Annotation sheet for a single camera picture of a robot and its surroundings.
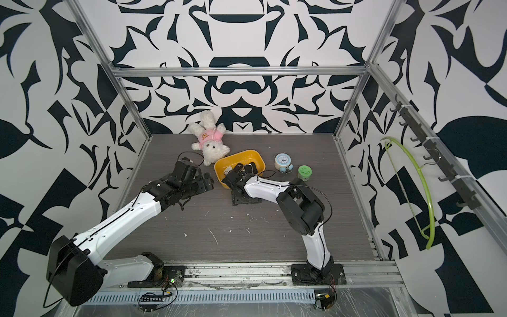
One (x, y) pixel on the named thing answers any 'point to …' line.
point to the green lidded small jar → (304, 172)
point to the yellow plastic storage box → (230, 162)
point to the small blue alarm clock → (282, 162)
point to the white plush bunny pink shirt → (210, 136)
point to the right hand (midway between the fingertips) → (244, 196)
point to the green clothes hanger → (432, 224)
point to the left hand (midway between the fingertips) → (204, 179)
